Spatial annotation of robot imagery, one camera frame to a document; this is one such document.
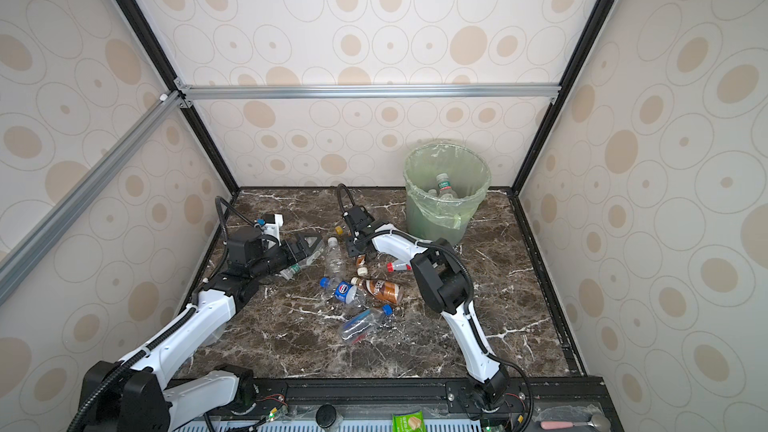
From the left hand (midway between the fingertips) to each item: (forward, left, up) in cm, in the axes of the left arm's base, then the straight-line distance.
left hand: (320, 238), depth 79 cm
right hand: (+11, -7, -20) cm, 24 cm away
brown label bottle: (-7, -17, -16) cm, 25 cm away
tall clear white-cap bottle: (+28, -33, -12) cm, 45 cm away
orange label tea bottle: (+3, -9, -17) cm, 20 cm away
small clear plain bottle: (+6, 0, -21) cm, 22 cm away
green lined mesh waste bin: (+9, -30, -2) cm, 32 cm away
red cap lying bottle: (+2, -19, -19) cm, 27 cm away
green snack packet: (-39, -24, -18) cm, 49 cm away
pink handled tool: (-38, -69, -22) cm, 82 cm away
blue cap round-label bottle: (-7, -5, -17) cm, 19 cm away
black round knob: (-38, -5, -10) cm, 40 cm away
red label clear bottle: (+16, -1, -19) cm, 24 cm away
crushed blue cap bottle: (-17, -9, -20) cm, 28 cm away
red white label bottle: (+25, -37, -8) cm, 45 cm away
